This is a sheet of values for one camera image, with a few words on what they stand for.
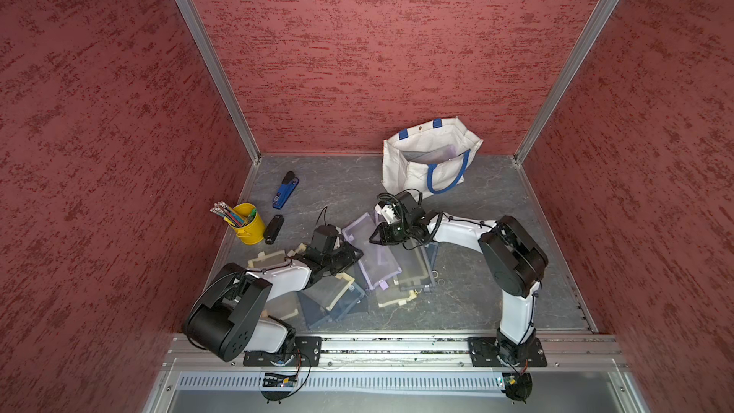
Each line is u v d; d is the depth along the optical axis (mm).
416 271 880
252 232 897
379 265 877
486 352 741
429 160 1063
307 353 740
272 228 940
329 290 793
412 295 833
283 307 823
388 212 873
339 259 778
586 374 757
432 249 931
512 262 506
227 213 846
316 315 797
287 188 1074
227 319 428
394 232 813
